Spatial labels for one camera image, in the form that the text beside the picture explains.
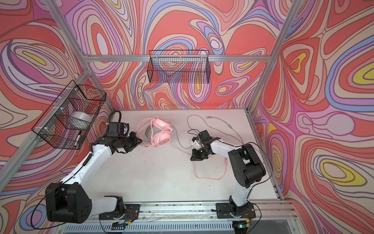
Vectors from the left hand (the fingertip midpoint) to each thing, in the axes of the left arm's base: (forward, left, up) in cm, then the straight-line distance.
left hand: (144, 138), depth 84 cm
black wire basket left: (+1, +37, +14) cm, 40 cm away
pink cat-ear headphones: (-4, -13, +11) cm, 18 cm away
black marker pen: (-5, +30, +9) cm, 32 cm away
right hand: (-8, -29, -15) cm, 34 cm away
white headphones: (-1, -6, +9) cm, 10 cm away
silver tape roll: (-1, +27, +17) cm, 32 cm away
